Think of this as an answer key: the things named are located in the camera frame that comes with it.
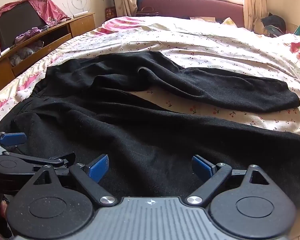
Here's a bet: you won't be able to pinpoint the black television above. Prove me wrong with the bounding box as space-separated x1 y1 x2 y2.
0 1 47 52

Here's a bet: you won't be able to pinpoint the dark red box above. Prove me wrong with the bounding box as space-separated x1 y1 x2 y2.
105 6 116 20

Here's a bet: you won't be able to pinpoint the purple cloth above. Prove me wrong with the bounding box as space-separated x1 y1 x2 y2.
14 26 51 45

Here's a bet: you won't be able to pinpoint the cherry print bed sheet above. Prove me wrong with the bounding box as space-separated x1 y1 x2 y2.
0 17 300 240

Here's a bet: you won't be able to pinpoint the wooden cabinet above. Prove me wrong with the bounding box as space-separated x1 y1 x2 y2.
0 12 96 98

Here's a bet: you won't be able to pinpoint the black pants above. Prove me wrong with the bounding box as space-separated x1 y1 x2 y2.
0 51 300 205

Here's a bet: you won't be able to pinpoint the dark bag by curtain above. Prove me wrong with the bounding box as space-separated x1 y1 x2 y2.
261 13 287 37

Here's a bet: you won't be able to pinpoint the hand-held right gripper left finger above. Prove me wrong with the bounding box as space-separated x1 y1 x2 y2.
27 154 115 205

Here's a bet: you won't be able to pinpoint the maroon headboard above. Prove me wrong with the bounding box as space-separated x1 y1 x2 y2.
137 0 245 28

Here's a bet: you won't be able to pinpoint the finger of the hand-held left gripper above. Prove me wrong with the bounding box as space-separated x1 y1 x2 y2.
4 151 76 168
0 132 27 147

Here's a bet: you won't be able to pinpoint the television with pink cover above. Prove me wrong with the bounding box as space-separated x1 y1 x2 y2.
0 0 71 49

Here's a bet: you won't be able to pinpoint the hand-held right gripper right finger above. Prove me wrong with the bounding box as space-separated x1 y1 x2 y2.
186 155 273 205

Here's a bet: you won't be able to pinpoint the pink floral bed sheet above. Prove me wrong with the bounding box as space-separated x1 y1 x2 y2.
0 16 300 130

